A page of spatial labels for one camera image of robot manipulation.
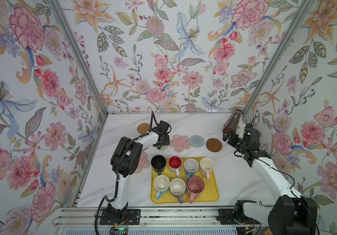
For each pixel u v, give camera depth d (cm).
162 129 82
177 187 84
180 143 103
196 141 104
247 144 64
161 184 84
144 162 93
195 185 82
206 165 85
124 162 54
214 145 102
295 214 45
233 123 101
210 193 81
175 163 92
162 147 101
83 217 75
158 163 85
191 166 88
